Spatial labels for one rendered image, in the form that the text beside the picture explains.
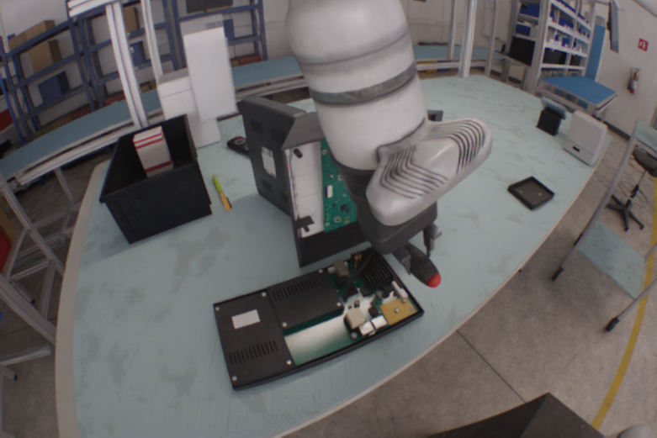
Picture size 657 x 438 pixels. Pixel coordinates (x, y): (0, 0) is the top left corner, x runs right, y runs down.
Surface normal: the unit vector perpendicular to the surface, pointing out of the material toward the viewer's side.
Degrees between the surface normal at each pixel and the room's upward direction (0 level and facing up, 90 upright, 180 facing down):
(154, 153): 90
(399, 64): 87
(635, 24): 90
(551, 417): 0
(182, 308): 0
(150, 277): 0
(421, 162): 20
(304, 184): 90
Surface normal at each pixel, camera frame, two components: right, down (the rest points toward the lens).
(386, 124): 0.13, 0.57
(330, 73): -0.43, 0.75
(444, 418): -0.03, -0.79
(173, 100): 0.50, 0.52
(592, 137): -0.90, 0.29
